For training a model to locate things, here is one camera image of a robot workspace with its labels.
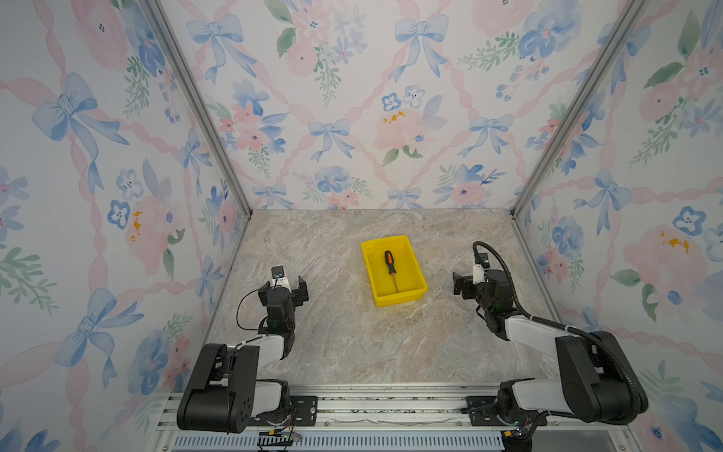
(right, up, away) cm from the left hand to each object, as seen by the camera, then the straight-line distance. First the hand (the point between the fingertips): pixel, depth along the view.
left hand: (285, 277), depth 89 cm
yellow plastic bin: (+41, -2, +8) cm, 42 cm away
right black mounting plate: (+56, -33, -16) cm, 67 cm away
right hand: (+59, +2, +3) cm, 60 cm away
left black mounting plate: (+9, -34, -15) cm, 38 cm away
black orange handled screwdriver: (+34, +4, +13) cm, 37 cm away
